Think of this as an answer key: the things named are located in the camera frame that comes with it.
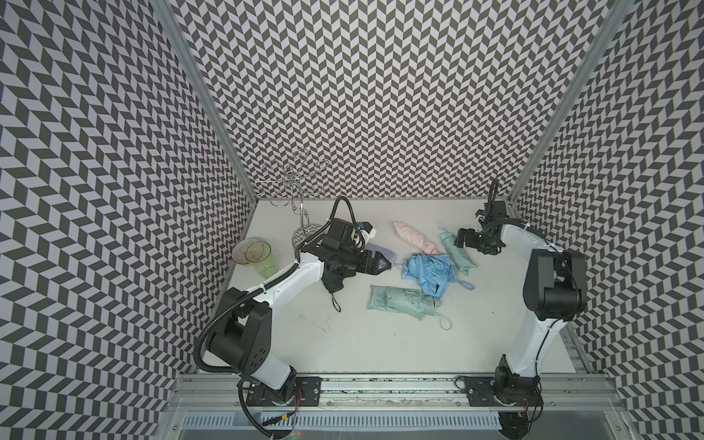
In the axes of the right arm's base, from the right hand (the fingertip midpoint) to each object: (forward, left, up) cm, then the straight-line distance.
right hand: (467, 246), depth 98 cm
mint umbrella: (-3, +3, -1) cm, 5 cm away
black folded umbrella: (-22, +44, +23) cm, 54 cm away
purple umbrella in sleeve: (-2, +28, -2) cm, 28 cm away
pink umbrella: (+5, +18, -1) cm, 19 cm away
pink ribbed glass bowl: (-1, +82, +2) cm, 82 cm away
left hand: (-14, +33, +10) cm, 37 cm away
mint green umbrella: (-20, +24, -1) cm, 31 cm away
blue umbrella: (-11, +14, +3) cm, 18 cm away
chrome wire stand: (+7, +57, +27) cm, 64 cm away
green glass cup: (+1, +78, -5) cm, 78 cm away
